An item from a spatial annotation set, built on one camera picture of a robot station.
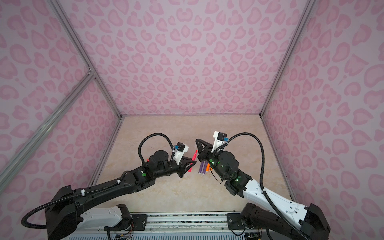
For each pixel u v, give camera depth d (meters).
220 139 0.60
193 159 0.70
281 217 0.41
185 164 0.65
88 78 0.88
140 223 0.73
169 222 0.75
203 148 0.67
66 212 0.39
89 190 0.46
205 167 0.92
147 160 0.57
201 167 0.93
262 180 0.52
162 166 0.59
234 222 0.74
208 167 0.92
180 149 0.63
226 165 0.50
